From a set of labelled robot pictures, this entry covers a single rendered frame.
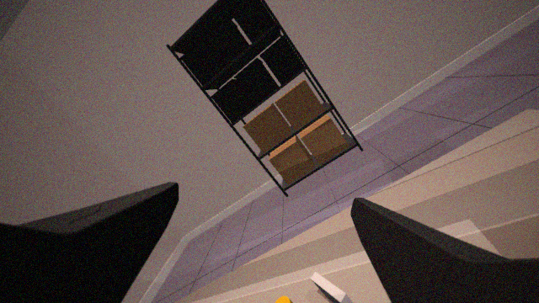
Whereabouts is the yellow short cylinder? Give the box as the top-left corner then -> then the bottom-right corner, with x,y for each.
275,296 -> 292,303

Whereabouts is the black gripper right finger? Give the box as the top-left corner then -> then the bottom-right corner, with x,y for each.
350,198 -> 539,303

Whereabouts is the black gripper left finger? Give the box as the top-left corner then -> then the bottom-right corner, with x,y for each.
0,182 -> 179,303

